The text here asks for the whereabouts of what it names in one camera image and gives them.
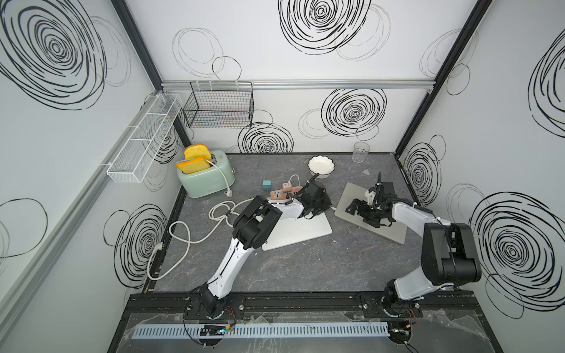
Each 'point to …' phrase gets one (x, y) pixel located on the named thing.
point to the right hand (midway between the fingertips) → (356, 214)
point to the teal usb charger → (266, 185)
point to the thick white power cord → (229, 202)
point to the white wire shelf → (132, 162)
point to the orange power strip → (281, 195)
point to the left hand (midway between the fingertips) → (333, 203)
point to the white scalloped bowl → (321, 165)
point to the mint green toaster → (209, 180)
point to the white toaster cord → (229, 193)
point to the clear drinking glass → (360, 151)
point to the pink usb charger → (287, 187)
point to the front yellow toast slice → (193, 165)
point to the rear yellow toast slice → (197, 151)
